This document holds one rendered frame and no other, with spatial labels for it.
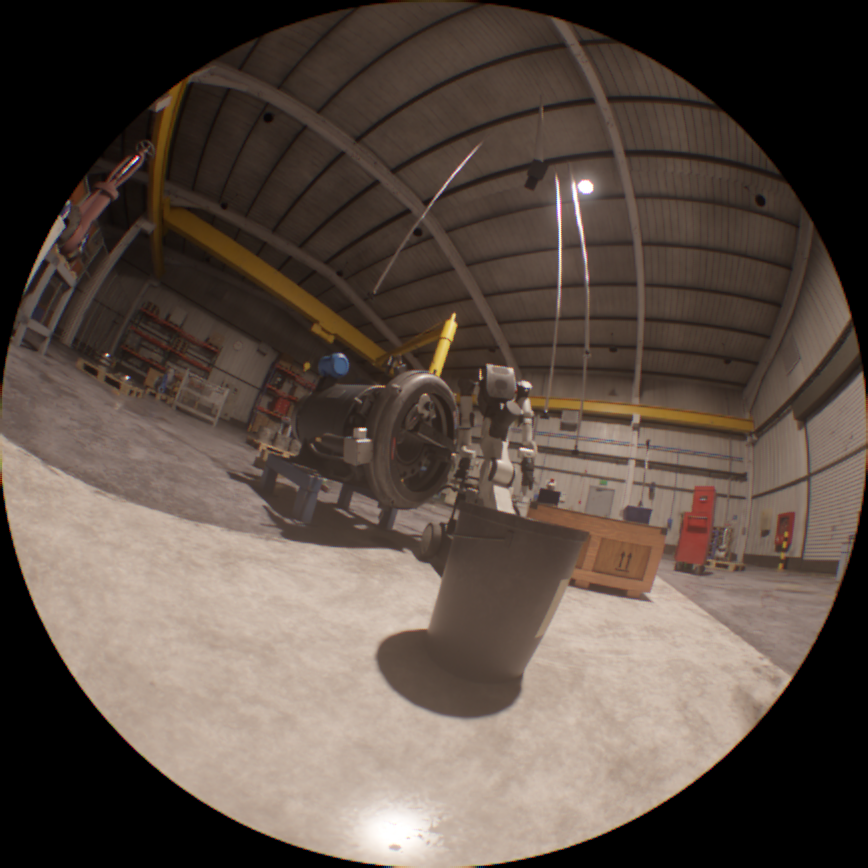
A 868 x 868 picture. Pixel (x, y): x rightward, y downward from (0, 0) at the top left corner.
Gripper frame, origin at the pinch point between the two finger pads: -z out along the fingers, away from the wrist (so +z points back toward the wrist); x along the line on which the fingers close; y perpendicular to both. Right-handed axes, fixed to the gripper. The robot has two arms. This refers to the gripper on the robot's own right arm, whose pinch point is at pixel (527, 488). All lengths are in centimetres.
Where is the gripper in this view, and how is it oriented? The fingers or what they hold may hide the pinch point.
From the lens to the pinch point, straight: 167.0
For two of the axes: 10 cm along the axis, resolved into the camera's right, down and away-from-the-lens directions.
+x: -0.3, 4.7, 8.8
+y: -9.9, -1.4, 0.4
